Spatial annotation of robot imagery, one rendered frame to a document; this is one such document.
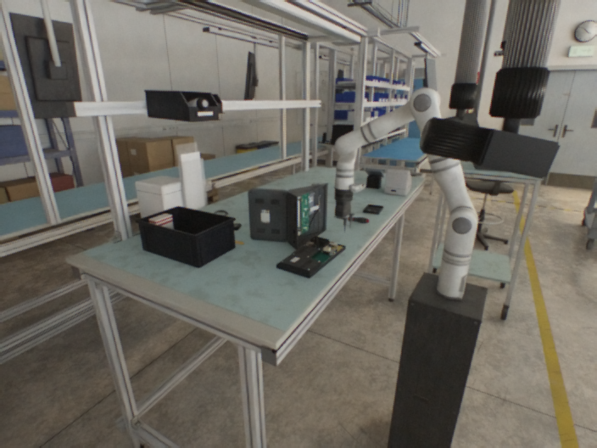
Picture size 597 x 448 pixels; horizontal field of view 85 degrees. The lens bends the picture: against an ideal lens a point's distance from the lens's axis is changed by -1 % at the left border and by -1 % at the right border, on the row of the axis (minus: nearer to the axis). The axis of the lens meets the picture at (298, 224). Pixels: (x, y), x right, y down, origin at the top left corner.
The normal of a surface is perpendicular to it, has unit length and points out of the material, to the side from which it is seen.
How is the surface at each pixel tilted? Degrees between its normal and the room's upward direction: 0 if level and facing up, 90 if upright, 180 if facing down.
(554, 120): 90
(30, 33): 97
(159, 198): 90
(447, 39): 90
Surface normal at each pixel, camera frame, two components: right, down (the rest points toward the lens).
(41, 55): 0.88, 0.28
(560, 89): -0.49, 0.31
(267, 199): -0.19, 0.34
